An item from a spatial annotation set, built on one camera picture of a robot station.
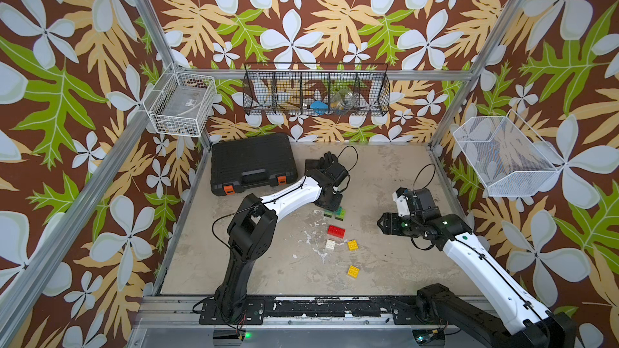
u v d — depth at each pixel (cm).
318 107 94
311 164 111
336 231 91
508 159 78
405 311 73
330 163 111
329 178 66
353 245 86
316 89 99
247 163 106
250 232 51
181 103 86
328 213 93
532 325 39
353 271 80
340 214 93
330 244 86
